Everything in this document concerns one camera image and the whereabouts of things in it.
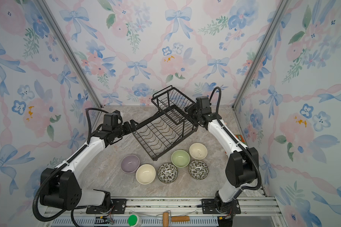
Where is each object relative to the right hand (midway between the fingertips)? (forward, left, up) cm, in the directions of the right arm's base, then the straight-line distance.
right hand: (186, 109), depth 86 cm
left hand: (-8, +31, -6) cm, 33 cm away
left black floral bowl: (-30, +11, -24) cm, 40 cm away
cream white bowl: (-32, +24, -23) cm, 46 cm away
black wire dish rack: (-9, +8, -1) cm, 12 cm away
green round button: (-54, +25, -15) cm, 62 cm away
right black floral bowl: (-28, -7, -24) cm, 38 cm away
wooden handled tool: (-53, +11, -22) cm, 59 cm away
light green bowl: (-22, +3, -22) cm, 31 cm away
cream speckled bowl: (-16, -8, -23) cm, 29 cm away
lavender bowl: (-25, +35, -22) cm, 48 cm away
